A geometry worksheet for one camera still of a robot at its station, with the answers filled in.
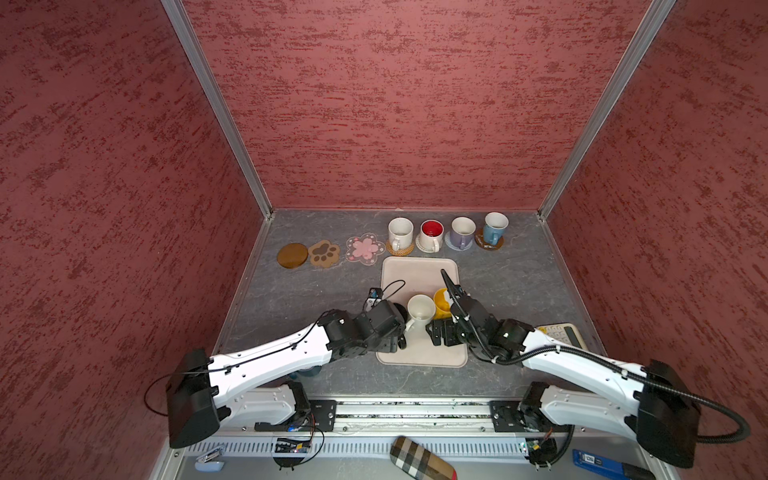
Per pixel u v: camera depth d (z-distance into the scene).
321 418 0.74
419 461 0.66
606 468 0.65
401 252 1.07
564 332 0.87
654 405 0.41
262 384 0.46
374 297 0.69
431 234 1.08
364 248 1.10
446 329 0.71
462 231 1.10
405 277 1.05
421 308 0.87
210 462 0.67
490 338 0.60
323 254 1.07
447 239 1.11
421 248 1.09
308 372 0.79
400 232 1.04
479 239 1.10
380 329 0.57
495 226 1.03
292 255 1.07
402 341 0.81
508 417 0.74
